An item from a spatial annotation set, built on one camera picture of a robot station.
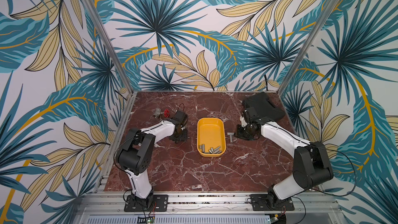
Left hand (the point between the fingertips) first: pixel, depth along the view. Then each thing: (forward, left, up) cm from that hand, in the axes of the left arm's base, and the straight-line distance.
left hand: (181, 139), depth 94 cm
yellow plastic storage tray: (+4, -18, +2) cm, 19 cm away
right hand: (+1, -32, +6) cm, 33 cm away
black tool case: (+25, -57, +1) cm, 62 cm away
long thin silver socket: (+1, -31, 0) cm, 31 cm away
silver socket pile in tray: (-7, -21, 0) cm, 22 cm away
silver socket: (+5, -31, 0) cm, 31 cm away
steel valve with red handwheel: (+18, +18, +2) cm, 25 cm away
